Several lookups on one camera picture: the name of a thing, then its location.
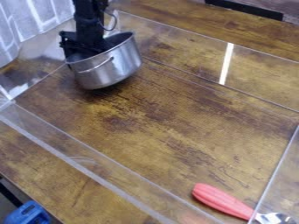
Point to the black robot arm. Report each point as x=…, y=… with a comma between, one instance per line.
x=91, y=8

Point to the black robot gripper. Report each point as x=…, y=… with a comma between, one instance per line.
x=86, y=41

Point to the silver steel pot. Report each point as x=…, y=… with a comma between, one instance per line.
x=104, y=69

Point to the clear acrylic barrier wall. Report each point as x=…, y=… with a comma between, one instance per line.
x=205, y=117

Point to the blue plastic object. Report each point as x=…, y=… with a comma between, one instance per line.
x=30, y=213

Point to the white patterned curtain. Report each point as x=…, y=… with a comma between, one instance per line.
x=26, y=18

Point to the red handled metal spoon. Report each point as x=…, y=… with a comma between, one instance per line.
x=226, y=203

